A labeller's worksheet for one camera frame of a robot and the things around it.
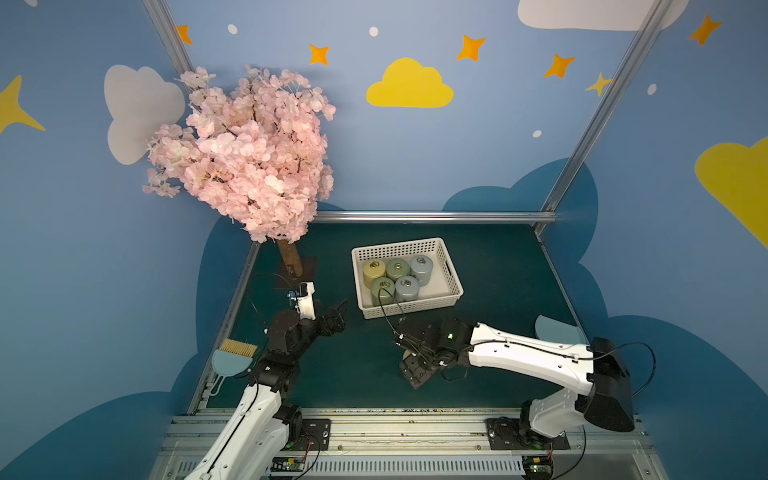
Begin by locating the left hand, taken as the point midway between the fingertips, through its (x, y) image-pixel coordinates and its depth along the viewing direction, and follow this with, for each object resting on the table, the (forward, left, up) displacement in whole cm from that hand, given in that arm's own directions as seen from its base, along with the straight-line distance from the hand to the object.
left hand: (333, 298), depth 79 cm
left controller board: (-36, +9, -19) cm, 41 cm away
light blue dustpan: (+1, -67, -18) cm, 70 cm away
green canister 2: (+9, -13, -10) cm, 19 cm away
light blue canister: (+18, -26, -10) cm, 33 cm away
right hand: (-14, -24, -7) cm, 28 cm away
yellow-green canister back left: (+18, -10, -10) cm, 23 cm away
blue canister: (+10, -21, -10) cm, 25 cm away
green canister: (+18, -18, -10) cm, 27 cm away
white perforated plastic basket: (+17, -35, -18) cm, 43 cm away
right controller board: (-35, -53, -20) cm, 67 cm away
